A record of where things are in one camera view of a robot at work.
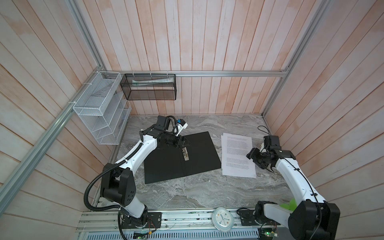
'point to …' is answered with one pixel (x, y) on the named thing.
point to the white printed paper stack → (234, 162)
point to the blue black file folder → (166, 162)
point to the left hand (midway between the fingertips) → (186, 144)
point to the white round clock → (222, 219)
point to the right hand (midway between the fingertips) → (249, 156)
